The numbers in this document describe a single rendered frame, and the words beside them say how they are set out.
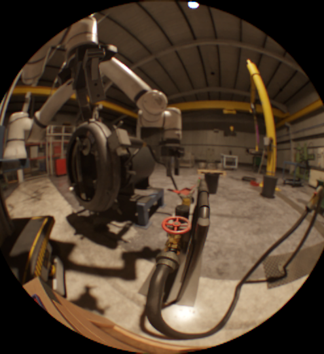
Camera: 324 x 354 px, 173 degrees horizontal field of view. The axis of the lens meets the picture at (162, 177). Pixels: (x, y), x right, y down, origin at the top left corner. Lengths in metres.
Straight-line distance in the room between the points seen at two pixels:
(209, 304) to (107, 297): 0.52
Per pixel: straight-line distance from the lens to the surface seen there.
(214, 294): 0.73
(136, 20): 8.01
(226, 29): 8.79
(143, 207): 0.98
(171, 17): 8.10
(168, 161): 0.52
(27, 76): 0.49
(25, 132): 0.87
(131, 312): 0.68
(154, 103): 0.38
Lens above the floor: 0.66
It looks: 11 degrees down
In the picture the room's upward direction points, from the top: straight up
